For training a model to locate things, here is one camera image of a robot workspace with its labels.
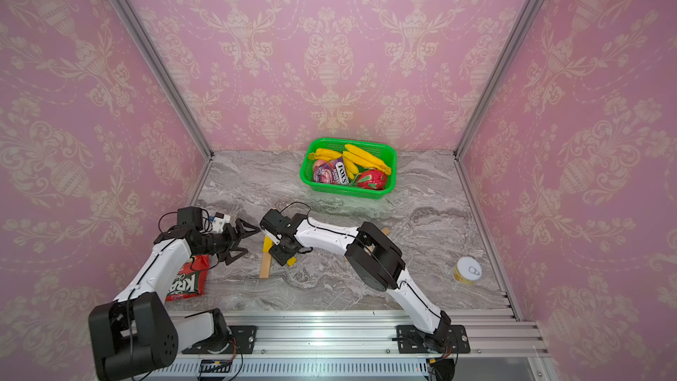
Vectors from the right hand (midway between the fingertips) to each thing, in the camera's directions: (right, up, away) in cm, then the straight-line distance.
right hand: (278, 261), depth 88 cm
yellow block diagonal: (-5, +5, +4) cm, 8 cm away
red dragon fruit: (+34, +27, +12) cm, 45 cm away
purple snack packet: (+17, +30, +16) cm, 38 cm away
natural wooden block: (-4, -2, 0) cm, 4 cm away
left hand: (-6, +9, -6) cm, 12 cm away
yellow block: (+5, +1, -3) cm, 6 cm away
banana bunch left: (+14, +38, +24) cm, 47 cm away
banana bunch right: (+26, +36, +21) cm, 49 cm away
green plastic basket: (+40, +39, +24) cm, 61 cm away
